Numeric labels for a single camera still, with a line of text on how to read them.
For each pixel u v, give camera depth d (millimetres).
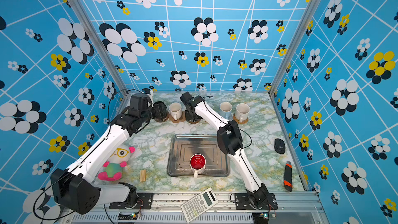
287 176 807
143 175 806
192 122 1014
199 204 720
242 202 731
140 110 596
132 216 705
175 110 963
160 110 705
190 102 722
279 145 891
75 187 385
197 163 845
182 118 1048
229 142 605
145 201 737
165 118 1040
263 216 705
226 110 978
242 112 988
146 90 693
